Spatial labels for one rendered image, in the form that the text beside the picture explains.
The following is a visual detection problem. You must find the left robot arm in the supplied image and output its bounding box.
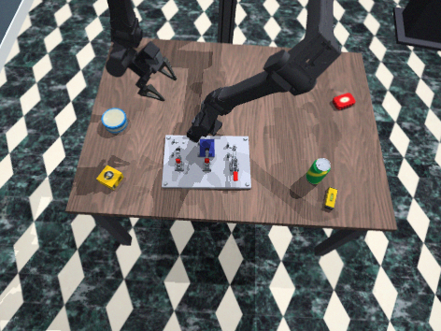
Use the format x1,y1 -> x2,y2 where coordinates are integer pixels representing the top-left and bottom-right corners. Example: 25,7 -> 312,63
187,0 -> 342,143

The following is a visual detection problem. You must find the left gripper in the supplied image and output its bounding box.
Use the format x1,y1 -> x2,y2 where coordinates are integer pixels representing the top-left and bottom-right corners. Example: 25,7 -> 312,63
192,118 -> 222,137

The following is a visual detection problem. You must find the green drink can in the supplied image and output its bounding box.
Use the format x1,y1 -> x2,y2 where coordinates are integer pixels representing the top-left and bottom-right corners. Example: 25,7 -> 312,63
306,158 -> 331,184

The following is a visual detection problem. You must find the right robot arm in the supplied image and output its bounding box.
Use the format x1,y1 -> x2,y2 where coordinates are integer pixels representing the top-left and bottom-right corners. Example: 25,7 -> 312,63
106,0 -> 163,78

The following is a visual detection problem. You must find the blue and white round tin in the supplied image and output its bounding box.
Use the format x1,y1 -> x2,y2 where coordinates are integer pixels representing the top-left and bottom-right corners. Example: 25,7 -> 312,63
102,108 -> 128,134

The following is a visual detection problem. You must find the blue flat plate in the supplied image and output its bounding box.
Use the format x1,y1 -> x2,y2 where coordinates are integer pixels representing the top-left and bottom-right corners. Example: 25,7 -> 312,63
200,139 -> 215,158

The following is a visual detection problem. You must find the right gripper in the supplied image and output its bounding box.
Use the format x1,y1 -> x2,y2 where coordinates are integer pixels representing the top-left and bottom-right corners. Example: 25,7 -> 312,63
136,56 -> 177,101

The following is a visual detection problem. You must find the red tin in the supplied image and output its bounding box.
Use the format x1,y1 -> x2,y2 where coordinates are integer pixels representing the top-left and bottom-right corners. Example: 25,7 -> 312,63
333,93 -> 356,109

